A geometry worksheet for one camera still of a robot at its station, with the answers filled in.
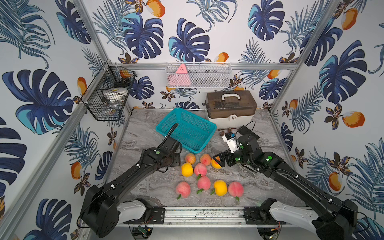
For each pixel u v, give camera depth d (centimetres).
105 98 83
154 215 73
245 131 109
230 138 66
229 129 109
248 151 57
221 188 78
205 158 88
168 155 60
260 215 66
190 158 89
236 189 77
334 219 38
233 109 95
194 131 108
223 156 67
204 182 80
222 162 66
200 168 84
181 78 90
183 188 77
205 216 76
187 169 86
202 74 92
